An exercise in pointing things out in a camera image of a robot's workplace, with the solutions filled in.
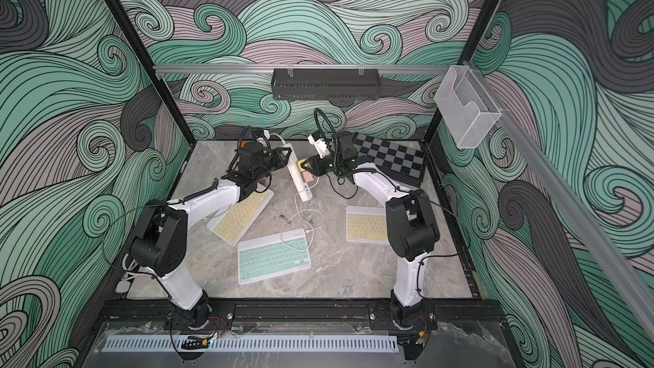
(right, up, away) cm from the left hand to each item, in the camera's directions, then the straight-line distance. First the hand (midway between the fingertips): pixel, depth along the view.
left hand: (288, 146), depth 88 cm
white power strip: (+3, -10, 0) cm, 11 cm away
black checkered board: (+48, -5, +19) cm, 52 cm away
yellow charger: (+7, -6, -2) cm, 9 cm away
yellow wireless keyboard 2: (+29, -29, +4) cm, 41 cm away
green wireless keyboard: (-5, -38, -3) cm, 38 cm away
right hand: (+7, -6, +2) cm, 10 cm away
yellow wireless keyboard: (-20, -28, +3) cm, 35 cm away
